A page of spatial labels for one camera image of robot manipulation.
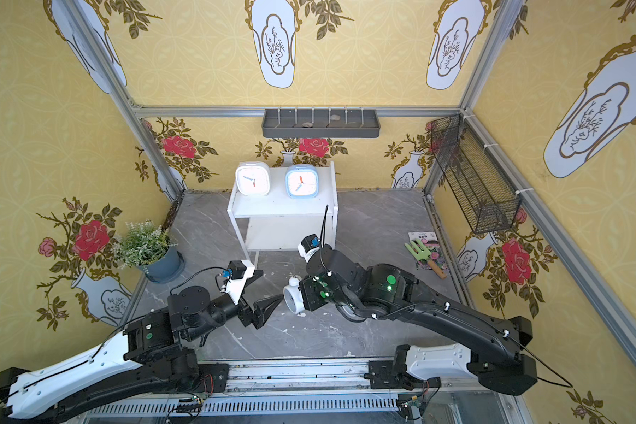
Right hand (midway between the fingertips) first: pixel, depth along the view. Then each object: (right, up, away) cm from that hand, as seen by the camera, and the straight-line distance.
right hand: (299, 293), depth 62 cm
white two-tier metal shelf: (-10, +16, +25) cm, 32 cm away
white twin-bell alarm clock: (-1, -2, +2) cm, 3 cm away
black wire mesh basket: (+57, +25, +22) cm, 66 cm away
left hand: (-6, +1, +3) cm, 7 cm away
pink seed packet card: (+48, +8, +42) cm, 64 cm away
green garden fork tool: (+44, +3, +39) cm, 59 cm away
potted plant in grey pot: (-48, +9, +19) cm, 52 cm away
